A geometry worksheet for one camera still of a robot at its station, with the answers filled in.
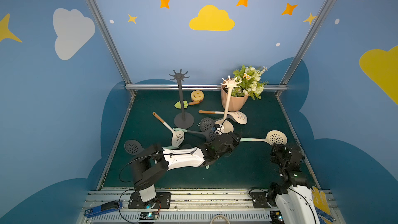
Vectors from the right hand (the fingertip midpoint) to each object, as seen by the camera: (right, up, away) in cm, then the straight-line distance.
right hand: (275, 140), depth 82 cm
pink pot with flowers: (-11, +30, +7) cm, 33 cm away
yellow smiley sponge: (-43, +27, +34) cm, 61 cm away
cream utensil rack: (-25, +5, +19) cm, 32 cm away
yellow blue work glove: (+18, -31, -8) cm, 37 cm away
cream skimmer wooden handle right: (-14, +11, +19) cm, 26 cm away
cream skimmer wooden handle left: (-55, -1, +14) cm, 57 cm away
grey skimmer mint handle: (-36, +6, +19) cm, 42 cm away
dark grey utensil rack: (-52, +8, +23) cm, 58 cm away
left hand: (-17, +3, -7) cm, 19 cm away
